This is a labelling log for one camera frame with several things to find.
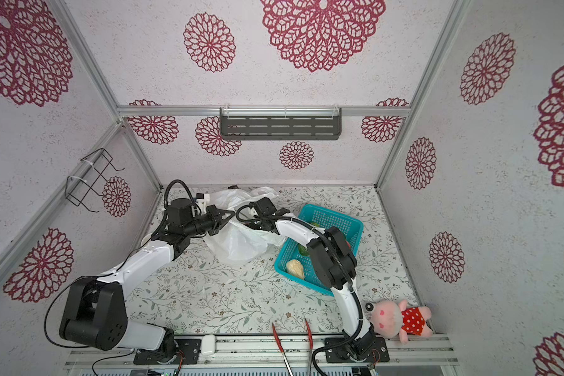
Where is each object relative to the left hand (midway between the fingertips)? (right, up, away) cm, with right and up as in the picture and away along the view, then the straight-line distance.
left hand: (236, 213), depth 82 cm
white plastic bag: (0, -11, +3) cm, 11 cm away
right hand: (+3, -7, +14) cm, 16 cm away
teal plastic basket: (+34, -3, +19) cm, 39 cm away
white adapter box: (-8, -42, -7) cm, 43 cm away
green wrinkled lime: (+24, -15, +10) cm, 30 cm away
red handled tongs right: (+26, -43, -5) cm, 50 cm away
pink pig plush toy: (+50, -33, -8) cm, 61 cm away
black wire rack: (-48, +15, -4) cm, 50 cm away
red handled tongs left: (+16, -43, -7) cm, 46 cm away
